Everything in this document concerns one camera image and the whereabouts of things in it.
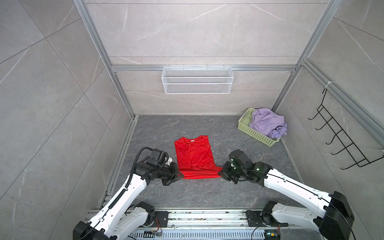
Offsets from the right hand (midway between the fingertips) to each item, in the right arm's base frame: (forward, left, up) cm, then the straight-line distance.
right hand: (216, 172), depth 78 cm
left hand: (-1, +17, +4) cm, 17 cm away
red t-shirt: (+14, +11, -11) cm, 21 cm away
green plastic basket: (+36, -24, -6) cm, 44 cm away
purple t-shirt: (+38, -40, -4) cm, 56 cm away
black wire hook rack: (-6, -55, +21) cm, 59 cm away
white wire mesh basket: (+58, +9, +18) cm, 61 cm away
